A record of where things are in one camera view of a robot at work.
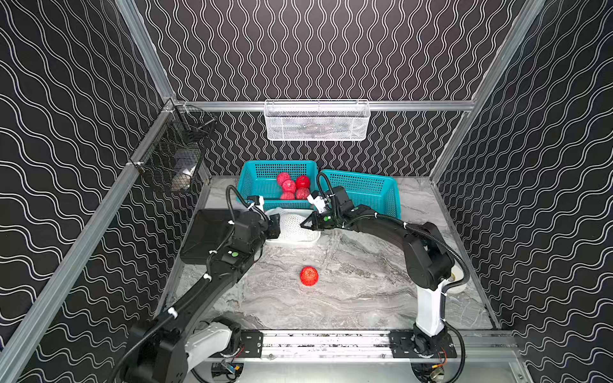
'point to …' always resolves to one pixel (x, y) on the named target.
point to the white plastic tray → (274, 211)
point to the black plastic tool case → (210, 228)
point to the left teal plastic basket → (259, 178)
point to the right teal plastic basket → (379, 192)
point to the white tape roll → (456, 274)
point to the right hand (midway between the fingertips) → (302, 224)
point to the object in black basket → (182, 180)
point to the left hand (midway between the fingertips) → (273, 212)
